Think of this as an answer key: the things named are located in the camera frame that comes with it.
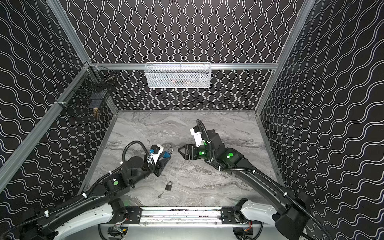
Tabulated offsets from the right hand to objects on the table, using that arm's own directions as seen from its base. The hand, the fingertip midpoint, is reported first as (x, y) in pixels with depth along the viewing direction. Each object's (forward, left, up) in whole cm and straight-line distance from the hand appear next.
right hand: (184, 149), depth 72 cm
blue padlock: (-2, +9, -2) cm, 9 cm away
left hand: (-3, +7, -1) cm, 7 cm away
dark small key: (-14, +14, -24) cm, 32 cm away
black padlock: (-10, +10, -24) cm, 28 cm away
